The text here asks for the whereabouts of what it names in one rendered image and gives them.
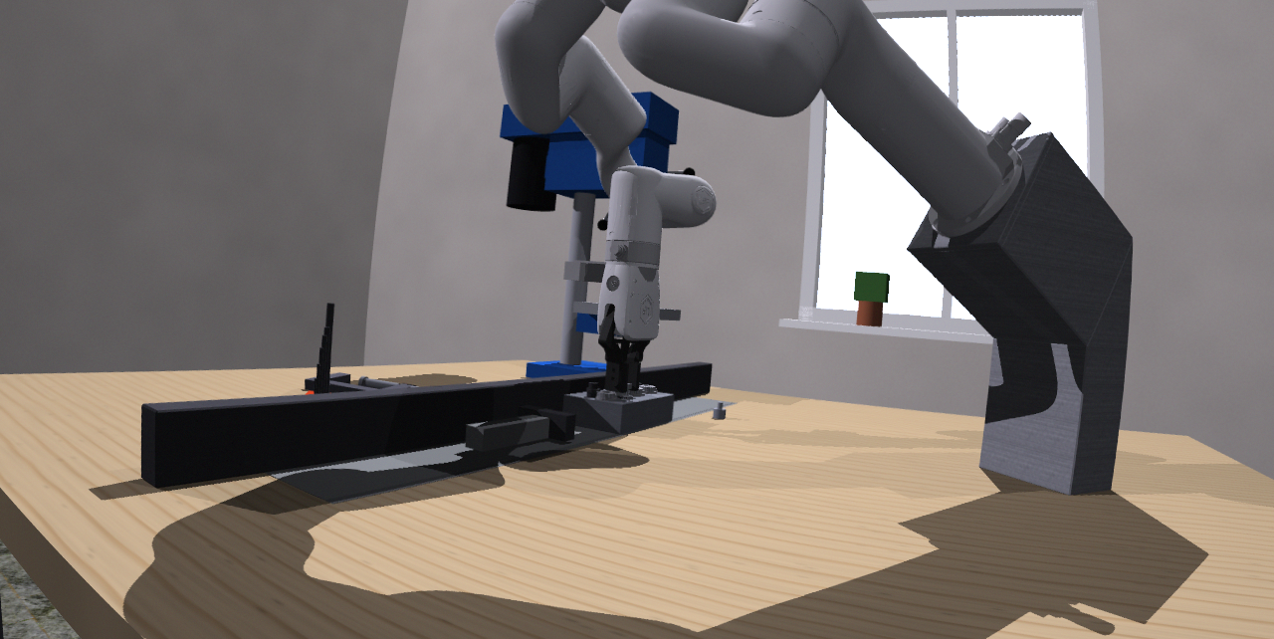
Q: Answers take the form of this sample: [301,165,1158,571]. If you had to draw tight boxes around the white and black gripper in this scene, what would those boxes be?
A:
[598,261,660,393]

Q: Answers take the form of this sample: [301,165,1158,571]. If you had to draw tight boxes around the grey c-clamp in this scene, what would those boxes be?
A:
[304,372,418,393]

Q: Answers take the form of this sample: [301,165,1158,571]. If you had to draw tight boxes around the long black rectangular bar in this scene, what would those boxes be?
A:
[141,362,713,488]

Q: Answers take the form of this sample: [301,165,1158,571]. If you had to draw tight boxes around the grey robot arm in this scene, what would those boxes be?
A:
[496,0,1031,266]

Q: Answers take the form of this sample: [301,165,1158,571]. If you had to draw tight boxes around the dark grey rectangular bar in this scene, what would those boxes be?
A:
[465,405,576,452]

